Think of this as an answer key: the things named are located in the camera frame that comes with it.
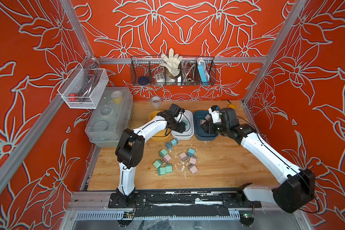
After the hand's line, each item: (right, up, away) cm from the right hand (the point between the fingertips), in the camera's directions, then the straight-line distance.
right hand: (201, 124), depth 79 cm
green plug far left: (-25, -24, +5) cm, 35 cm away
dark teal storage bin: (+1, -7, +12) cm, 14 cm away
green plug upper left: (-23, -18, +10) cm, 31 cm away
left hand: (-10, -2, +13) cm, 17 cm away
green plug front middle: (-19, -26, +5) cm, 33 cm away
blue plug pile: (-6, -1, +28) cm, 29 cm away
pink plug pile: (-10, -21, +9) cm, 24 cm away
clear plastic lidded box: (-56, +6, +13) cm, 57 cm away
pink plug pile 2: (-4, -22, +7) cm, 24 cm away
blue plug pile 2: (-5, -18, +9) cm, 21 cm away
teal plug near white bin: (-15, -12, +13) cm, 23 cm away
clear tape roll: (-30, +17, +39) cm, 52 cm away
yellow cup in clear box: (-56, +18, +22) cm, 63 cm away
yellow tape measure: (+33, +13, +36) cm, 51 cm away
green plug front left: (-23, -27, +3) cm, 36 cm away
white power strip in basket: (-25, +31, +15) cm, 42 cm away
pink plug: (+6, 0, +24) cm, 25 cm away
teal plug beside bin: (-19, -14, +11) cm, 26 cm away
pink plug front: (-4, -26, +3) cm, 27 cm away
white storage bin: (-4, +3, +31) cm, 32 cm away
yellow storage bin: (-21, -6, -1) cm, 22 cm away
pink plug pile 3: (-20, -21, +7) cm, 30 cm away
